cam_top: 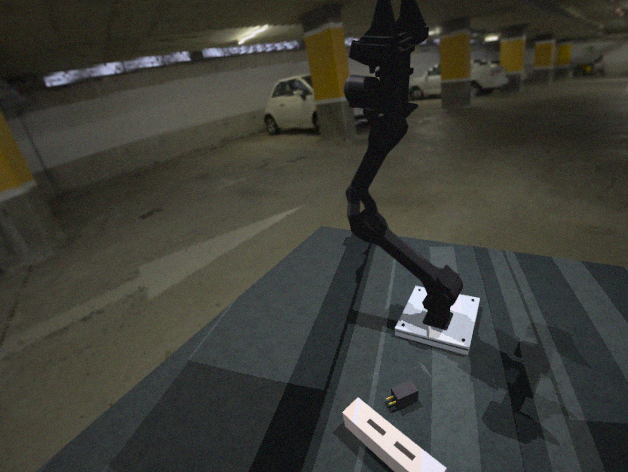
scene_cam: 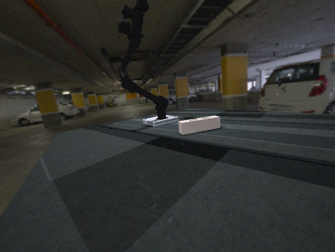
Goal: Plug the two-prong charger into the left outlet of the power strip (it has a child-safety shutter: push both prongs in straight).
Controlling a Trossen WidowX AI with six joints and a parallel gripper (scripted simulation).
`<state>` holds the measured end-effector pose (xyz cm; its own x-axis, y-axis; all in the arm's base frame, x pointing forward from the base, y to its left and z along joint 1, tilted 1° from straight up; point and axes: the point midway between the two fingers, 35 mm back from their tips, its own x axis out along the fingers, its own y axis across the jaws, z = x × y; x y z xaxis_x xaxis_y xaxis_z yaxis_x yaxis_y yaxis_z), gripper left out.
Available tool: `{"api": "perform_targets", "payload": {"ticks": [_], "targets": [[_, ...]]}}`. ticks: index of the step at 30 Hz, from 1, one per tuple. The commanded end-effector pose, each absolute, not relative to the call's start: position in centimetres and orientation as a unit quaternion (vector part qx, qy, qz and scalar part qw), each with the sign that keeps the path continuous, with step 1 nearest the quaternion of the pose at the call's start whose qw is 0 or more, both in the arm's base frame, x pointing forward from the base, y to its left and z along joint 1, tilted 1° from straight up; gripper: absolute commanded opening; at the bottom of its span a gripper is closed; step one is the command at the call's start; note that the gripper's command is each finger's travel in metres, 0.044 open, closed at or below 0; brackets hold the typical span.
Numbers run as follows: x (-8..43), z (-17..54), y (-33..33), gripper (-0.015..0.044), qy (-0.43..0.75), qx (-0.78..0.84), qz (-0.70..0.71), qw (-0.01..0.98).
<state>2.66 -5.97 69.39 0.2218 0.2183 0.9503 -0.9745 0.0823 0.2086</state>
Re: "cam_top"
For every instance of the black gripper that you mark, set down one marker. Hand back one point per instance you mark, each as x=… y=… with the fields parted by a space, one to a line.
x=387 y=41

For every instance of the black two-prong plug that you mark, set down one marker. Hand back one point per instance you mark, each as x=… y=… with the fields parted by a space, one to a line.
x=403 y=394

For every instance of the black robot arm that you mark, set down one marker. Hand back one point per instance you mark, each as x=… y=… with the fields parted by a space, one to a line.
x=442 y=285

